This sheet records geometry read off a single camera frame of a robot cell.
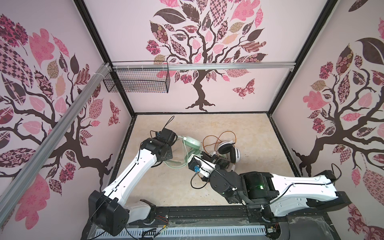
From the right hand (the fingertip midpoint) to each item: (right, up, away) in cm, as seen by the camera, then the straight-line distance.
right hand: (205, 151), depth 56 cm
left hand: (-21, -7, +22) cm, 31 cm away
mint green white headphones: (-5, 0, +18) cm, 19 cm away
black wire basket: (-52, +48, +66) cm, 97 cm away
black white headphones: (+15, -3, +34) cm, 37 cm away
